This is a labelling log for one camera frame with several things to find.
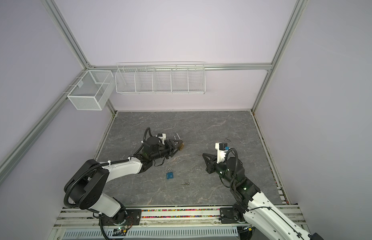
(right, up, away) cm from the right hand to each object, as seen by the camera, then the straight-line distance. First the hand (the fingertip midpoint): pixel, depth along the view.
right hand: (203, 155), depth 73 cm
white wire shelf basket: (-10, +49, +32) cm, 59 cm away
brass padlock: (-12, +4, +9) cm, 16 cm away
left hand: (-11, +4, +10) cm, 15 cm away
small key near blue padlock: (-9, -18, +12) cm, 23 cm away
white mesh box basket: (-73, +38, +28) cm, 87 cm away
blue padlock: (-19, -14, +15) cm, 28 cm away
